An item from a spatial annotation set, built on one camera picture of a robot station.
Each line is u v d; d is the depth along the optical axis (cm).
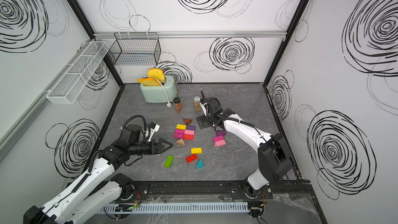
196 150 87
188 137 92
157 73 99
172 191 75
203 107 70
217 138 91
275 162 43
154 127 72
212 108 66
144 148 66
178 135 92
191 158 84
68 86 72
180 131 94
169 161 83
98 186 50
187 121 98
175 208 96
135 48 96
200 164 81
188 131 94
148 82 94
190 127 97
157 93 101
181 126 96
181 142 89
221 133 93
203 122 77
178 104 99
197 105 98
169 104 104
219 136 92
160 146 66
